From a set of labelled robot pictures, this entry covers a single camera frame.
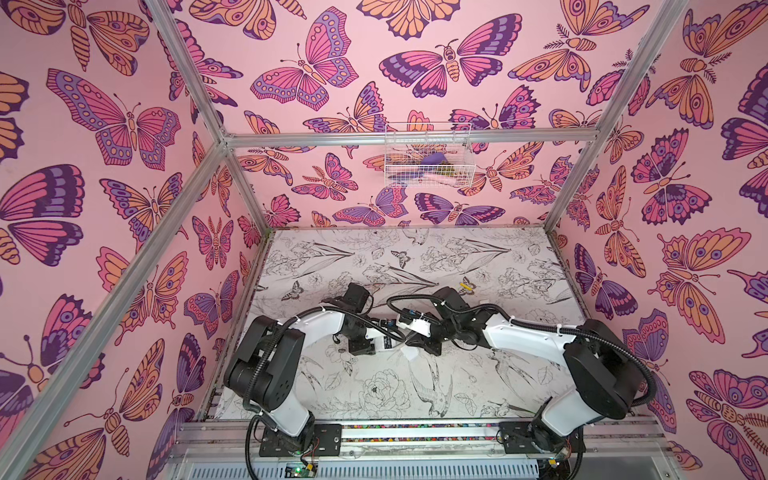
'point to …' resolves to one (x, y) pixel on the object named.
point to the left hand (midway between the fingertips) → (371, 336)
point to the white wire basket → (406, 143)
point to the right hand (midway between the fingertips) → (409, 333)
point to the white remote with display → (385, 342)
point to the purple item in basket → (434, 159)
